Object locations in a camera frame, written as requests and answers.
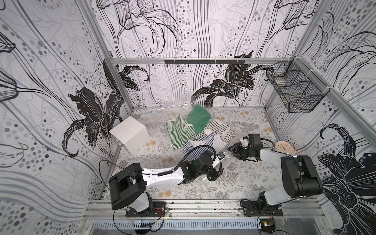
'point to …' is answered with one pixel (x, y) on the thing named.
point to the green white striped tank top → (179, 131)
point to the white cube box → (131, 134)
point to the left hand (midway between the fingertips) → (216, 163)
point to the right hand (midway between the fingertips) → (231, 148)
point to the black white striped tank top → (217, 126)
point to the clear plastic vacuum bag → (215, 111)
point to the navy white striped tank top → (212, 139)
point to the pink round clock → (285, 147)
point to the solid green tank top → (199, 117)
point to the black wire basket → (298, 87)
